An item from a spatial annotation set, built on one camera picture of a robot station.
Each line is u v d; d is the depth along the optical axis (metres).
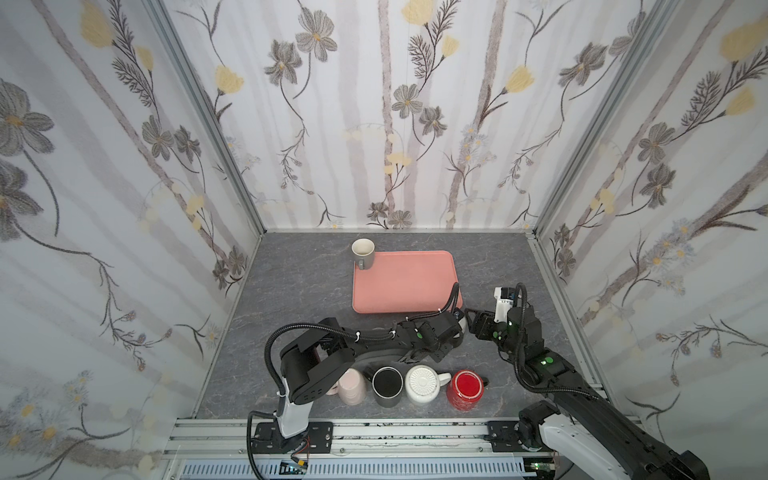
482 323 0.72
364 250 1.04
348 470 0.70
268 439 0.73
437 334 0.66
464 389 0.75
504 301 0.72
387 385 0.75
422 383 0.75
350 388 0.73
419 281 1.12
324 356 0.52
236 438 0.78
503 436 0.74
